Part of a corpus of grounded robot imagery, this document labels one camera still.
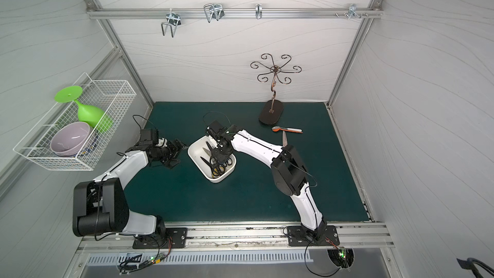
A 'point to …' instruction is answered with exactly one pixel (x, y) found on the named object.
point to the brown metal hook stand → (271, 111)
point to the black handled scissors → (218, 168)
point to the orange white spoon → (275, 129)
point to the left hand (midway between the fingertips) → (185, 151)
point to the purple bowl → (69, 138)
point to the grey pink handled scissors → (284, 139)
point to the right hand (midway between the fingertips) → (222, 151)
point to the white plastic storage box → (200, 151)
